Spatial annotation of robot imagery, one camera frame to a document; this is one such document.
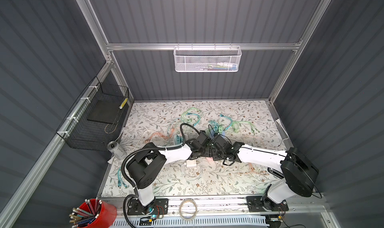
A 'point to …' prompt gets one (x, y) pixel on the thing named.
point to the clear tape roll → (180, 209)
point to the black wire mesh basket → (97, 118)
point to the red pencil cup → (95, 213)
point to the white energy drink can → (116, 149)
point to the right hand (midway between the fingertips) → (215, 154)
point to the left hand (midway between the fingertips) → (208, 151)
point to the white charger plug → (191, 163)
